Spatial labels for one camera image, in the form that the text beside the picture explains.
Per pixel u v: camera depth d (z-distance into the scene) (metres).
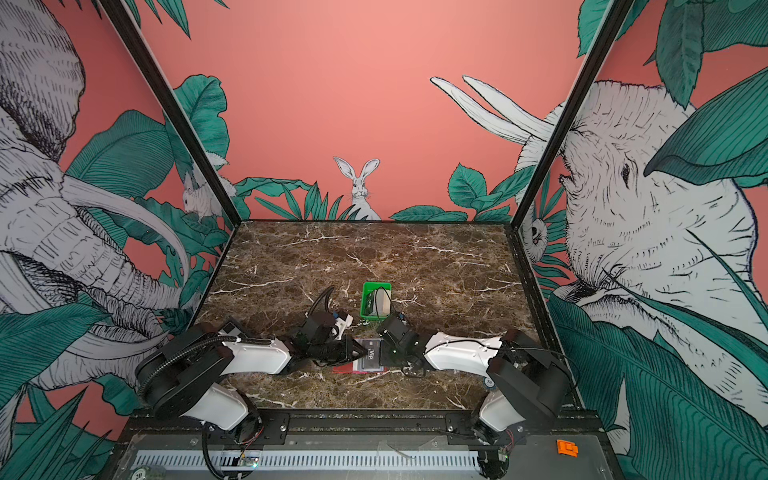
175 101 0.87
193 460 0.70
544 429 0.77
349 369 0.83
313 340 0.70
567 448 0.70
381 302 0.93
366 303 0.96
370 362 0.84
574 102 0.84
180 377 0.44
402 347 0.66
